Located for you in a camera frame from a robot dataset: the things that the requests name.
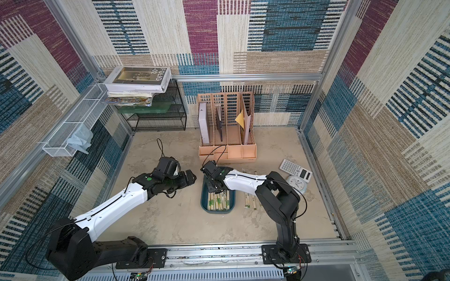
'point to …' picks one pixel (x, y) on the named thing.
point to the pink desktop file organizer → (232, 132)
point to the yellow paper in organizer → (240, 119)
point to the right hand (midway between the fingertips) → (213, 183)
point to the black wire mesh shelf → (167, 112)
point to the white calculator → (296, 170)
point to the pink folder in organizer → (247, 122)
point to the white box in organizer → (203, 120)
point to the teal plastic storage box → (204, 200)
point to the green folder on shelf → (155, 107)
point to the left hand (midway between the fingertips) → (189, 179)
